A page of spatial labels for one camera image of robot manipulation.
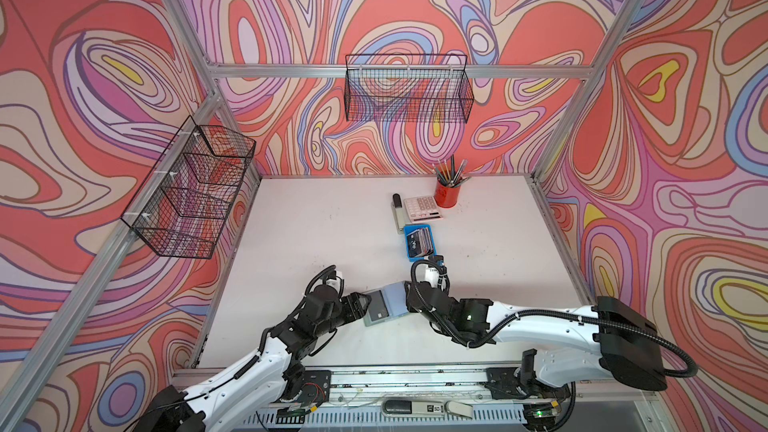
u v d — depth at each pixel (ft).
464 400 2.37
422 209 3.53
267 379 1.76
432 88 3.16
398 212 3.43
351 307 2.47
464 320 1.88
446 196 3.46
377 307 2.87
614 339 1.38
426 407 2.21
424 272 2.32
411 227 3.32
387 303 2.83
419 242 3.14
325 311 2.13
